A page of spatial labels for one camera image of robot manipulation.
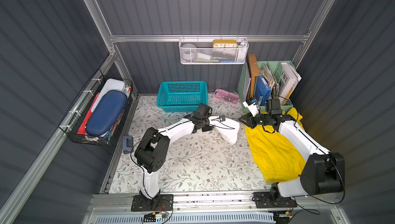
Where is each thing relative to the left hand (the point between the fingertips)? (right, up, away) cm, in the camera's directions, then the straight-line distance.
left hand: (213, 120), depth 92 cm
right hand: (+17, +3, -8) cm, 19 cm away
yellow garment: (+36, -21, -8) cm, 43 cm away
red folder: (-59, -2, -27) cm, 65 cm away
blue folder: (+32, +19, +5) cm, 37 cm away
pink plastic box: (+14, +16, +24) cm, 32 cm away
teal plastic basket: (-23, +17, +27) cm, 39 cm away
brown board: (+23, +28, -5) cm, 37 cm away
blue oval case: (-49, +7, -24) cm, 55 cm away
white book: (+47, +25, +1) cm, 53 cm away
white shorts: (+5, -3, -20) cm, 21 cm away
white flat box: (-54, +19, -15) cm, 60 cm away
